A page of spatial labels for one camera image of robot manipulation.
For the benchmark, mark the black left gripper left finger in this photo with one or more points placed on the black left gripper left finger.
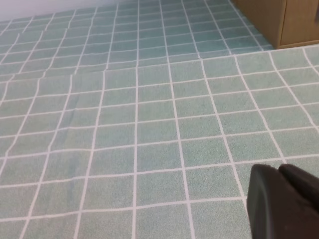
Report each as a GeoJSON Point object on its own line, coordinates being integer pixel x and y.
{"type": "Point", "coordinates": [276, 210]}

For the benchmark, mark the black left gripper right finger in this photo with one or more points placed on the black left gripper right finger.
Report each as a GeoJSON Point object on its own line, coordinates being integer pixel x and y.
{"type": "Point", "coordinates": [305, 183]}

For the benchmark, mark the brown cardboard shoebox cabinet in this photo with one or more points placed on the brown cardboard shoebox cabinet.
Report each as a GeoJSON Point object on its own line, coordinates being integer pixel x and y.
{"type": "Point", "coordinates": [284, 23]}

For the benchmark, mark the cyan checkered tablecloth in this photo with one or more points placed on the cyan checkered tablecloth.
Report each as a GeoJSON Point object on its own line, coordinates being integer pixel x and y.
{"type": "Point", "coordinates": [142, 120]}

